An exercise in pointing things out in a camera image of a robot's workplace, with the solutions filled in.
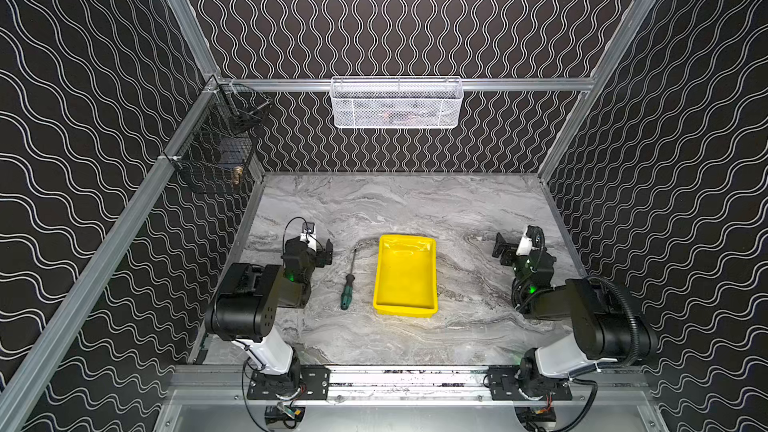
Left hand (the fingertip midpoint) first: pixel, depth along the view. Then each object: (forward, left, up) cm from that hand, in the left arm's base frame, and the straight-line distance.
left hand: (323, 240), depth 95 cm
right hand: (+1, -61, +2) cm, 61 cm away
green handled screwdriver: (-16, -9, -4) cm, 19 cm away
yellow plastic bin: (-10, -26, -3) cm, 28 cm away
